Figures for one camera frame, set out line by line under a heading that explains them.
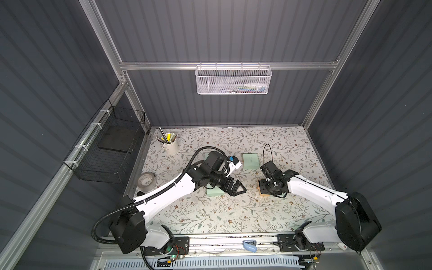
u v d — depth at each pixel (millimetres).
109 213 394
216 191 662
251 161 989
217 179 641
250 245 723
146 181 937
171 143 963
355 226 418
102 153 733
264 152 1115
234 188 641
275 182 630
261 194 888
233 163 680
